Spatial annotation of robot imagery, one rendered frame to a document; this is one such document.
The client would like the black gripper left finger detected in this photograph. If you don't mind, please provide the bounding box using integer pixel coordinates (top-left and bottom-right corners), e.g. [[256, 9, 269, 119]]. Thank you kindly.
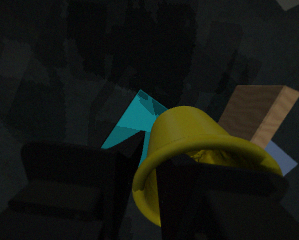
[[21, 130, 145, 240]]

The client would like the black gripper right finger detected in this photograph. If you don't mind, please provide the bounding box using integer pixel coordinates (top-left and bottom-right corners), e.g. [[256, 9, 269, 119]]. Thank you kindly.
[[156, 153, 289, 240]]

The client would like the tan wooden plank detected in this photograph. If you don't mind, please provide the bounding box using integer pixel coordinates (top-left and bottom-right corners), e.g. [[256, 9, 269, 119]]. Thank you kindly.
[[218, 85, 299, 149]]

